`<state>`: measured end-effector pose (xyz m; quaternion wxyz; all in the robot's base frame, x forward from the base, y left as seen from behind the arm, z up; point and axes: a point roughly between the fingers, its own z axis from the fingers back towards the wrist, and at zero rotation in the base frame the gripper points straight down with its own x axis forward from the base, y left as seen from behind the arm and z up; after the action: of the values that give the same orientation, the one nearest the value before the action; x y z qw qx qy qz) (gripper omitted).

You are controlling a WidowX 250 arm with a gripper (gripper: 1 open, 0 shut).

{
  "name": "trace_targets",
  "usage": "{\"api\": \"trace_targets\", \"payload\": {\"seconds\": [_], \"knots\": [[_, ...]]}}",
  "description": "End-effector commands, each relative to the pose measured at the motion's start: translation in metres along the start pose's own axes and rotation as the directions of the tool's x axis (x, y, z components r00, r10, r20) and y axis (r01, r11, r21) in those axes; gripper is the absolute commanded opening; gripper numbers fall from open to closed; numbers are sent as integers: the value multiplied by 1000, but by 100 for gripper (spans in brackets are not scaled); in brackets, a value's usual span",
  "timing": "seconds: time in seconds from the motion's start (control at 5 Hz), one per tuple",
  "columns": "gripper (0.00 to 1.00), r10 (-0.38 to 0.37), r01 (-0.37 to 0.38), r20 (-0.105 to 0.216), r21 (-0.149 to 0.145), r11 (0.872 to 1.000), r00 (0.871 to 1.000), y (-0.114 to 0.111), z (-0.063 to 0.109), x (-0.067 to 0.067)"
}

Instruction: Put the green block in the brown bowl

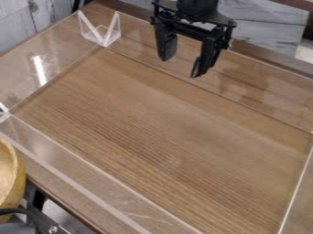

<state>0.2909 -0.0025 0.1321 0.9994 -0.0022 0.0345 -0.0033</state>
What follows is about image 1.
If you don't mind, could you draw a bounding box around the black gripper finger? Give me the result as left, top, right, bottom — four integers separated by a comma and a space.
155, 18, 178, 61
191, 27, 223, 78

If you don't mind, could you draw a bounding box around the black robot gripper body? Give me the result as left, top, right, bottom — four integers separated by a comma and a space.
151, 0, 236, 49

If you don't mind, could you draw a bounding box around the brown wooden bowl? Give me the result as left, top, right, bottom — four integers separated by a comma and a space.
0, 136, 26, 225

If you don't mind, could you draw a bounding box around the clear acrylic corner bracket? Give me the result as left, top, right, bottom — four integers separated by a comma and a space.
77, 11, 120, 48

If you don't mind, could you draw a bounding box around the clear acrylic tray enclosure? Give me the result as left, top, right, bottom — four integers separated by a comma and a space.
0, 12, 313, 234

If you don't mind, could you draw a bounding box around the black cable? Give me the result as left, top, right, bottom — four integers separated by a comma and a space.
0, 207, 40, 234

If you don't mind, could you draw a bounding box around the black metal table frame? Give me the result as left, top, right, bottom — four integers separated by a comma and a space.
22, 181, 96, 234

